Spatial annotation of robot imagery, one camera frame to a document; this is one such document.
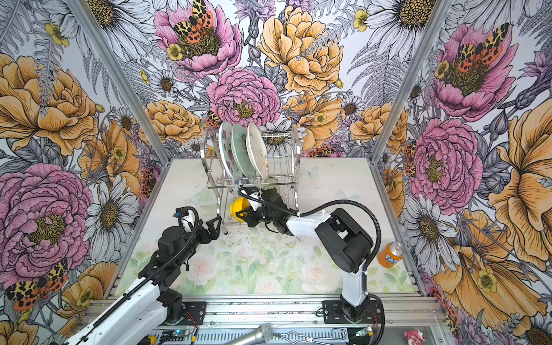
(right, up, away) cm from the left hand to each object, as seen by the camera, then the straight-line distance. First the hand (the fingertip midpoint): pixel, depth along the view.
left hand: (212, 225), depth 83 cm
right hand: (+9, +1, +3) cm, 10 cm away
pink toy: (+67, -31, -16) cm, 75 cm away
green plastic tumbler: (+22, +16, -3) cm, 28 cm away
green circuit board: (-9, -33, -12) cm, 36 cm away
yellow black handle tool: (-14, -32, -15) cm, 38 cm away
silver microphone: (+21, -30, -15) cm, 40 cm away
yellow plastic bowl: (+9, +7, +4) cm, 12 cm away
